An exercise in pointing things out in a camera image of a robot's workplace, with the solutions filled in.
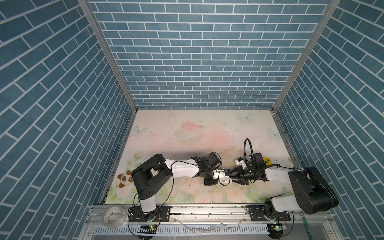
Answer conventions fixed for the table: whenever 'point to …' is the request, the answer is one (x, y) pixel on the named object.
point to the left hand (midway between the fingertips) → (216, 179)
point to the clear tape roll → (106, 213)
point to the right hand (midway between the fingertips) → (228, 176)
